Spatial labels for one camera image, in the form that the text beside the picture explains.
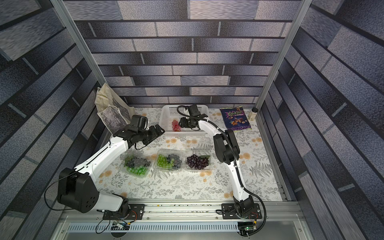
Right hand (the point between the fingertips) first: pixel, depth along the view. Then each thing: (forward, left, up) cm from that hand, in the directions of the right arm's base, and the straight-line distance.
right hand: (180, 122), depth 103 cm
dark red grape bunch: (-28, -12, -2) cm, 31 cm away
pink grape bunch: (-2, +3, -2) cm, 4 cm away
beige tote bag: (-8, +37, +17) cm, 41 cm away
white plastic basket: (+5, +10, -6) cm, 13 cm away
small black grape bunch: (-30, +24, 0) cm, 38 cm away
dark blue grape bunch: (-27, +1, -3) cm, 27 cm away
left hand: (-17, +9, +11) cm, 22 cm away
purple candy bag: (+8, -40, -4) cm, 41 cm away
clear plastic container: (-30, +9, -2) cm, 32 cm away
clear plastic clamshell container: (-35, +20, -2) cm, 41 cm away
